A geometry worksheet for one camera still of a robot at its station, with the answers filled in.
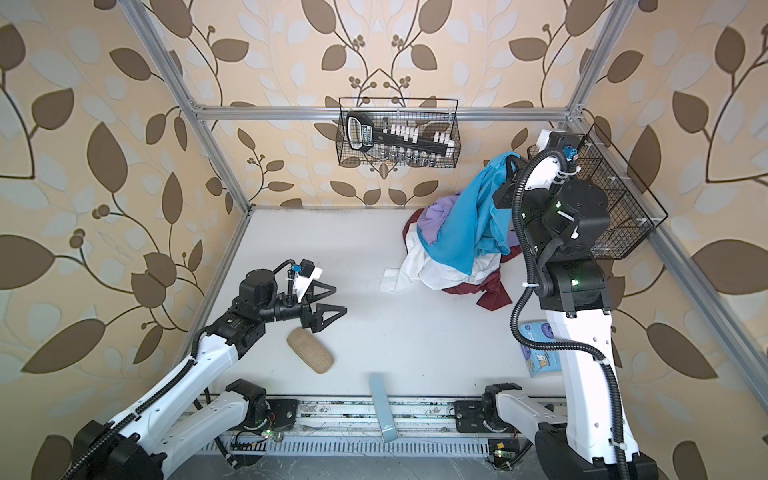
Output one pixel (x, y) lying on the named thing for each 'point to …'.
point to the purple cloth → (433, 216)
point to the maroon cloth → (491, 292)
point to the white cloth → (427, 270)
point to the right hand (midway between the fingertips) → (516, 158)
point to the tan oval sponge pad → (307, 347)
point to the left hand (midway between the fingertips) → (340, 299)
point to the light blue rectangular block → (380, 394)
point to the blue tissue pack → (540, 361)
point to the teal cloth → (477, 223)
